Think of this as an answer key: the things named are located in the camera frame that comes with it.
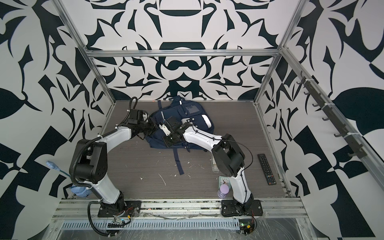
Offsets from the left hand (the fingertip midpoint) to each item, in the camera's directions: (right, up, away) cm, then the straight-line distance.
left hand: (161, 122), depth 94 cm
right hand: (+3, -10, -5) cm, 11 cm away
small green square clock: (+36, -30, -13) cm, 49 cm away
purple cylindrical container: (+34, -31, -22) cm, 51 cm away
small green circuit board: (+45, -48, -23) cm, 70 cm away
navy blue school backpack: (+14, +8, +11) cm, 20 cm away
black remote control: (+61, -26, -9) cm, 67 cm away
